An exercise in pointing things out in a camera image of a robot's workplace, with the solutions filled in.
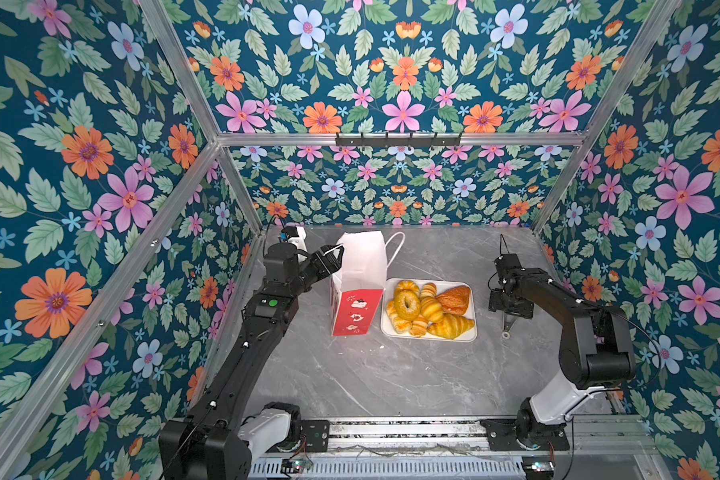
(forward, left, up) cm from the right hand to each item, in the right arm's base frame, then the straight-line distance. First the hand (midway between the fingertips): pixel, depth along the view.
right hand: (508, 307), depth 93 cm
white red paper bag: (-7, +46, +21) cm, 51 cm away
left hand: (+2, +50, +28) cm, 58 cm away
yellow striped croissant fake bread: (-7, +19, +1) cm, 21 cm away
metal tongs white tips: (-7, +2, -3) cm, 8 cm away
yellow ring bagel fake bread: (0, +32, +3) cm, 32 cm away
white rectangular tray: (+8, +37, -3) cm, 39 cm away
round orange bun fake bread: (+9, +32, 0) cm, 33 cm away
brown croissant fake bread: (+3, +16, 0) cm, 16 cm away
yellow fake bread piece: (-6, +34, 0) cm, 35 cm away
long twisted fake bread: (-1, +25, +4) cm, 26 cm away
